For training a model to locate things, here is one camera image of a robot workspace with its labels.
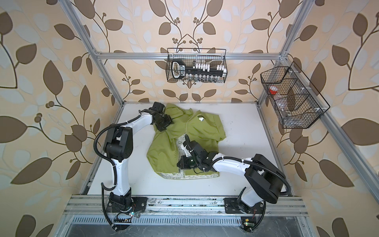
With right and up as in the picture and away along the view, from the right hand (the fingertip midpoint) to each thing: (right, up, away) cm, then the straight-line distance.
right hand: (176, 166), depth 80 cm
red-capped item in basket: (+53, +42, +1) cm, 68 cm away
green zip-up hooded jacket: (-9, +6, +12) cm, 16 cm away
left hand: (-5, +24, +20) cm, 32 cm away
